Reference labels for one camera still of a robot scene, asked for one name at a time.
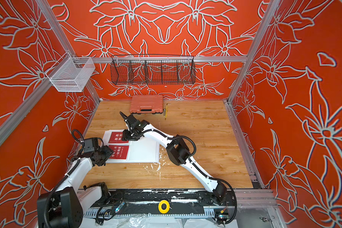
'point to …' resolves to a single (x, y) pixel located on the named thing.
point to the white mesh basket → (71, 74)
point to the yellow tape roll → (165, 211)
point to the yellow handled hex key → (166, 112)
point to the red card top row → (116, 137)
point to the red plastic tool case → (147, 104)
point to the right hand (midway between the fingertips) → (124, 136)
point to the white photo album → (143, 151)
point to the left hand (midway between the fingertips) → (110, 151)
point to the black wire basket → (152, 70)
